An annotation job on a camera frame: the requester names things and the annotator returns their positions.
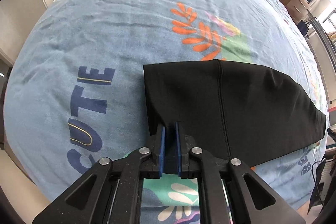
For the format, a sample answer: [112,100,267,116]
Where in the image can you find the black pants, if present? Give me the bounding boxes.
[143,60,326,166]

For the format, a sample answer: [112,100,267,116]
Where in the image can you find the blue patterned bed sheet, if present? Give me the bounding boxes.
[4,0,329,223]

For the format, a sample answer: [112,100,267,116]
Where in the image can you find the wooden cabinet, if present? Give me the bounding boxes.
[279,0,311,24]

